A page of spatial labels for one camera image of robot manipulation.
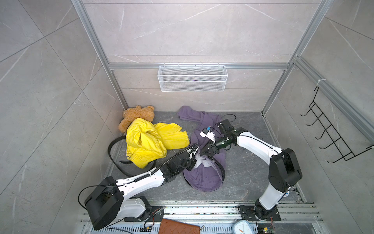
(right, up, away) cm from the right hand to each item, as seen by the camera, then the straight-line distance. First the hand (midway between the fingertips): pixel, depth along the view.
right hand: (204, 151), depth 80 cm
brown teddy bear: (-52, +23, +24) cm, 61 cm away
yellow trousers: (-34, +5, +5) cm, 35 cm away
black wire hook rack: (+58, +8, -17) cm, 61 cm away
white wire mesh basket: (-6, +48, +20) cm, 52 cm away
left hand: (-5, -1, +2) cm, 5 cm away
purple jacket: (+2, -15, +4) cm, 16 cm away
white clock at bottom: (+17, -34, -12) cm, 40 cm away
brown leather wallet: (-17, -34, -12) cm, 40 cm away
